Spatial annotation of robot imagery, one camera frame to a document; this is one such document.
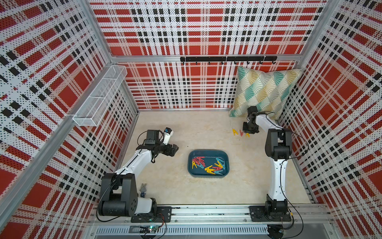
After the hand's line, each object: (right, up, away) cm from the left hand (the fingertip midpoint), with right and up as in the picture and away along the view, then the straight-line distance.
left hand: (173, 145), depth 90 cm
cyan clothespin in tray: (+31, -11, 0) cm, 33 cm away
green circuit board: (-8, -37, -21) cm, 43 cm away
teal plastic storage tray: (+22, -11, 0) cm, 25 cm away
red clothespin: (+47, +6, +15) cm, 50 cm away
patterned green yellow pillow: (+60, +34, +3) cm, 69 cm away
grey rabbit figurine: (-15, -23, -10) cm, 29 cm away
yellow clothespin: (+42, +8, +17) cm, 46 cm away
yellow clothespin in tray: (+23, -15, -2) cm, 27 cm away
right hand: (+53, +9, +16) cm, 56 cm away
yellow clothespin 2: (+51, +5, +15) cm, 54 cm away
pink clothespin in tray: (+16, -10, +3) cm, 19 cm away
